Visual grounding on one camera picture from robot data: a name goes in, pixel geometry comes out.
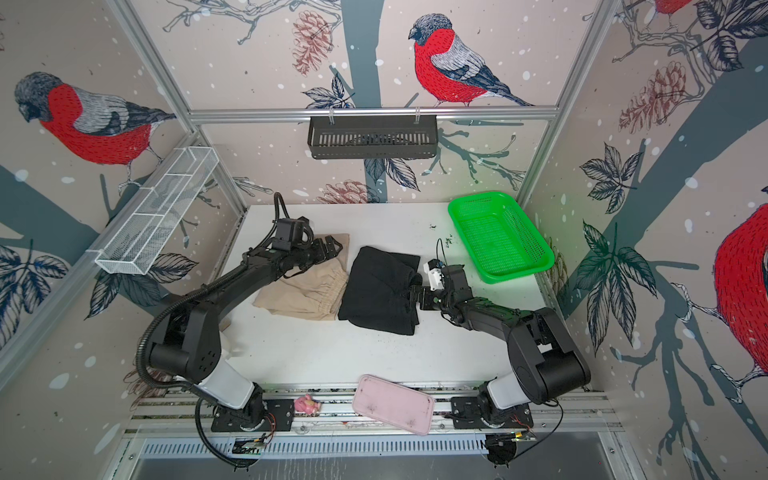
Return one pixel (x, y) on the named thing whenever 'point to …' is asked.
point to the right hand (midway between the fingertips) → (412, 297)
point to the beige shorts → (314, 293)
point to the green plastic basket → (499, 239)
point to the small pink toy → (306, 405)
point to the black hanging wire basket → (372, 139)
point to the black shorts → (380, 291)
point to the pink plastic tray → (393, 404)
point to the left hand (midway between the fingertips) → (332, 249)
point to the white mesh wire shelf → (137, 235)
